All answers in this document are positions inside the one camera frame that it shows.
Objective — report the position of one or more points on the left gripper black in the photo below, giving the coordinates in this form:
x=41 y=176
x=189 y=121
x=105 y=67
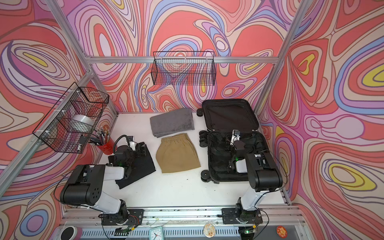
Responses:
x=141 y=148

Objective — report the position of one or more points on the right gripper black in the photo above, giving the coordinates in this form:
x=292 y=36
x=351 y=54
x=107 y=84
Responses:
x=236 y=141

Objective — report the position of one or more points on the black t-shirt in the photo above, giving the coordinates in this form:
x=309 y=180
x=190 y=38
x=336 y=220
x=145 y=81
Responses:
x=135 y=168

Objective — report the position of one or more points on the khaki shorts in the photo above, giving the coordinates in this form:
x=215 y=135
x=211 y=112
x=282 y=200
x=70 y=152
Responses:
x=177 y=154

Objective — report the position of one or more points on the grey towel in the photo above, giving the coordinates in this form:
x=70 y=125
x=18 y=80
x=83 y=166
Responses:
x=176 y=121

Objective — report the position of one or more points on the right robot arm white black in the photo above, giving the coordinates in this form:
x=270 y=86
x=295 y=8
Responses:
x=263 y=175

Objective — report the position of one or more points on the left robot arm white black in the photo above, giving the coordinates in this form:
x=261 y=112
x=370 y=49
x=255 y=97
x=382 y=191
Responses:
x=84 y=187

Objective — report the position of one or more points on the red pen cup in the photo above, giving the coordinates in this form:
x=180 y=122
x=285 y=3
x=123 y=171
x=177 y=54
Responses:
x=101 y=138

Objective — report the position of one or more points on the small white clock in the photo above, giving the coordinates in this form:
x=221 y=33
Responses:
x=156 y=233

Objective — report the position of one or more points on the round food badge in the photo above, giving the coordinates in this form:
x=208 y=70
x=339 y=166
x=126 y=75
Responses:
x=209 y=230

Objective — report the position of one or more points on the red round sticker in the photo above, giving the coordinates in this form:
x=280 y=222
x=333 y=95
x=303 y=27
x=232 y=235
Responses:
x=282 y=232

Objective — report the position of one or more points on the pink cylinder black top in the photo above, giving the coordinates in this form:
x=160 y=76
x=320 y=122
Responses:
x=71 y=233

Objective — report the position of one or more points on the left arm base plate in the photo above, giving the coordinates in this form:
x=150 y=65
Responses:
x=132 y=218

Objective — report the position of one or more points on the black wire basket on left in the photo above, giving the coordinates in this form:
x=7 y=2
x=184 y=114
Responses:
x=54 y=130

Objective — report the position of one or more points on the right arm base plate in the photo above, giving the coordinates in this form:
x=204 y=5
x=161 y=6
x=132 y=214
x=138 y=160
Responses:
x=231 y=216

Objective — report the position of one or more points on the black wire basket on back wall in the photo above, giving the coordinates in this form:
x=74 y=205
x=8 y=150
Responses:
x=184 y=68

